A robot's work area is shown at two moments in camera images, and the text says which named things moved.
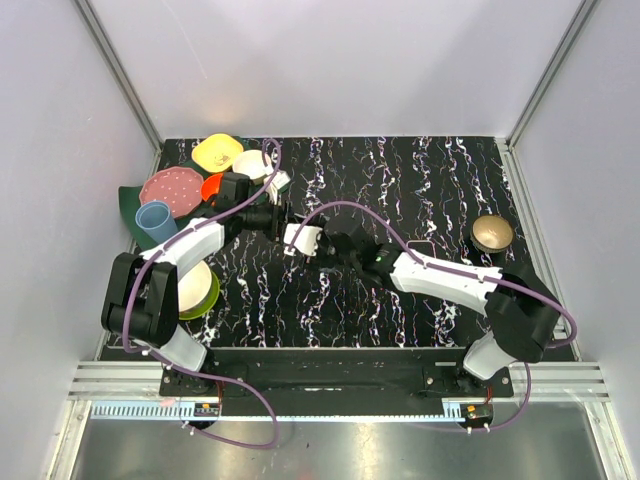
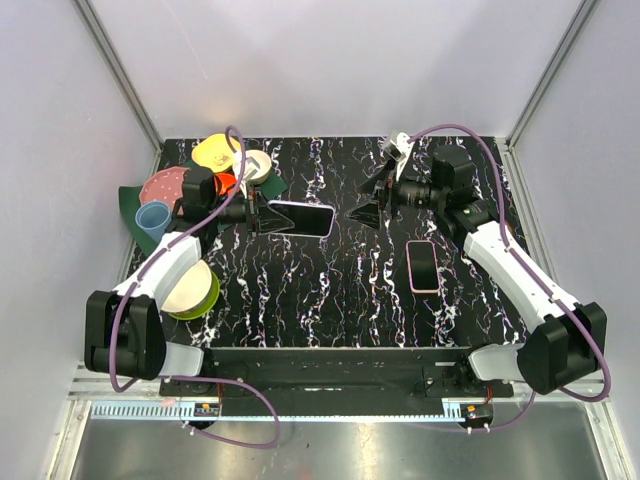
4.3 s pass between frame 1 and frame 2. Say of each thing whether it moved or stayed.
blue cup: stayed
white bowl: stayed
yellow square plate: stayed
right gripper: moved
